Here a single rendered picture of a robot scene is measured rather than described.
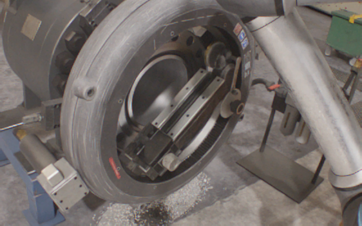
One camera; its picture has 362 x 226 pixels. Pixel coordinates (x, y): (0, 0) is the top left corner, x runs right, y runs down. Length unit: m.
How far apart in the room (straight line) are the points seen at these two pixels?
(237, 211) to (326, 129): 0.93
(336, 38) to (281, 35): 3.58
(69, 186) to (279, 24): 0.67
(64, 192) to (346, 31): 3.73
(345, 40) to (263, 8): 3.70
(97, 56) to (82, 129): 0.18
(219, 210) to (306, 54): 1.04
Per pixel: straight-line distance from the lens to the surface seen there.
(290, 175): 1.96
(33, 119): 0.93
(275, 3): 0.57
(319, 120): 0.79
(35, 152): 1.10
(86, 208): 1.56
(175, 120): 1.11
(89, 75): 0.84
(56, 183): 0.96
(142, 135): 1.10
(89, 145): 0.89
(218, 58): 1.17
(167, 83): 1.31
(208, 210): 1.61
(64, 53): 1.16
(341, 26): 4.26
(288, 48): 0.72
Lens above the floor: 1.12
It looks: 29 degrees down
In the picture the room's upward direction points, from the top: 8 degrees clockwise
